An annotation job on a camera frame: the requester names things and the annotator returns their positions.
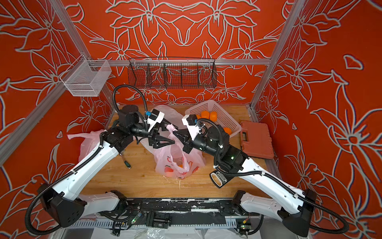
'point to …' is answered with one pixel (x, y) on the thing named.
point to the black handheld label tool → (219, 179)
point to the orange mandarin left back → (205, 114)
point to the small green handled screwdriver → (126, 163)
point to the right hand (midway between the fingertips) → (173, 129)
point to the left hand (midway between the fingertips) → (174, 134)
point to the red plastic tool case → (255, 140)
